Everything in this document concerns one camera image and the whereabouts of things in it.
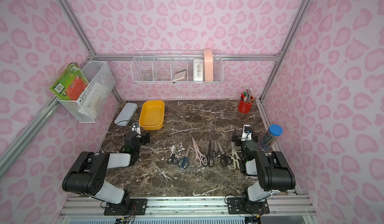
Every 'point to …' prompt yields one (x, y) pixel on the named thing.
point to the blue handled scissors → (184, 162)
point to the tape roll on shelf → (148, 77)
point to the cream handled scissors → (234, 158)
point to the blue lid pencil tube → (274, 131)
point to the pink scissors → (200, 158)
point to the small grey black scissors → (173, 158)
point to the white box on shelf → (198, 70)
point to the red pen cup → (245, 103)
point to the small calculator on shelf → (180, 75)
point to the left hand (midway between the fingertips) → (139, 129)
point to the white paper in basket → (93, 101)
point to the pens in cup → (247, 96)
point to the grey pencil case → (126, 114)
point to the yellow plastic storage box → (152, 115)
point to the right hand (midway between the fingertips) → (243, 128)
